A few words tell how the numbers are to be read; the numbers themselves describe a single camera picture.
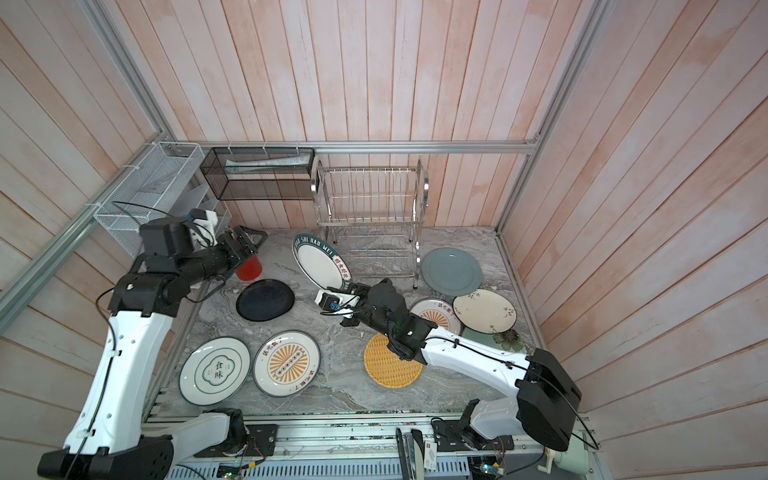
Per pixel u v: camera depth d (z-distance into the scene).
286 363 0.86
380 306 0.54
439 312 0.96
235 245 0.58
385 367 0.85
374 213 1.21
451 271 1.07
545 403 0.41
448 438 0.73
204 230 0.60
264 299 1.00
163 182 0.78
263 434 0.75
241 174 1.07
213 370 0.85
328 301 0.57
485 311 0.96
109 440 0.36
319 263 0.81
